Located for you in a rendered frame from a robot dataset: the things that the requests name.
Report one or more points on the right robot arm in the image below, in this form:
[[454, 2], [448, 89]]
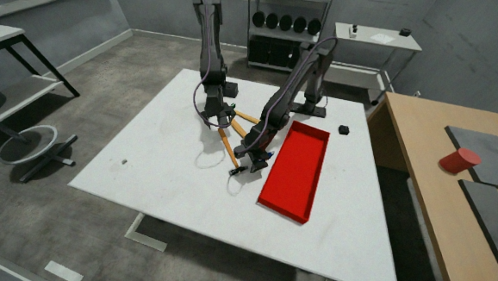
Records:
[[215, 82]]

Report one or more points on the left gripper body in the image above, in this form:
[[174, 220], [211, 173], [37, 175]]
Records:
[[255, 155]]

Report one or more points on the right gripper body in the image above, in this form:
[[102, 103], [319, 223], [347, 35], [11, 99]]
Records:
[[221, 116]]

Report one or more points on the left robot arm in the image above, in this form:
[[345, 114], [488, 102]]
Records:
[[309, 67]]

